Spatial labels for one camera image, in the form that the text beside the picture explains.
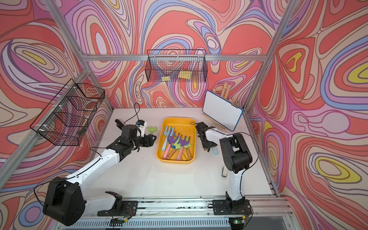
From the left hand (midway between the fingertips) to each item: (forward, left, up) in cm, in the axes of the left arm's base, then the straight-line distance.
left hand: (153, 137), depth 84 cm
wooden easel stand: (+26, -44, +13) cm, 53 cm away
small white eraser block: (-17, -42, -12) cm, 47 cm away
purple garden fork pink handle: (+6, -10, -13) cm, 18 cm away
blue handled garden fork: (+11, -6, -13) cm, 18 cm away
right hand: (+2, -39, -15) cm, 42 cm away
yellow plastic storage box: (+19, -20, -14) cm, 31 cm away
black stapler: (+19, +30, -10) cm, 37 cm away
